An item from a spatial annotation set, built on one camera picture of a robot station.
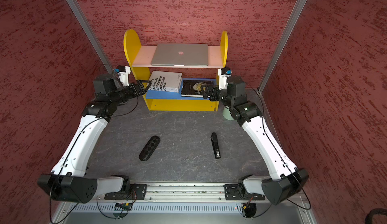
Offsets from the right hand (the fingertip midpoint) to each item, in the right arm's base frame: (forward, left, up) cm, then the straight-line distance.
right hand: (208, 89), depth 70 cm
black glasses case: (-16, +34, -32) cm, 50 cm away
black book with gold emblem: (+22, +8, -21) cm, 31 cm away
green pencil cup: (+7, -14, -31) cm, 35 cm away
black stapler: (-15, -5, -34) cm, 37 cm away
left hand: (+2, +30, +1) cm, 30 cm away
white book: (+26, +27, -18) cm, 41 cm away
